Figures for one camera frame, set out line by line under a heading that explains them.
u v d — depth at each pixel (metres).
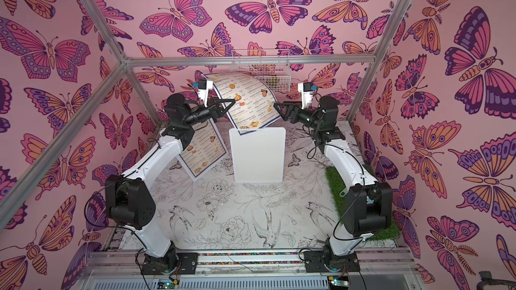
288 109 0.68
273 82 0.95
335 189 0.90
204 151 0.95
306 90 0.67
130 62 0.92
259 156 0.85
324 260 0.73
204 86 0.65
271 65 0.95
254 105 0.76
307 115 0.69
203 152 0.94
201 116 0.68
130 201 0.46
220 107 0.70
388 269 0.72
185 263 0.73
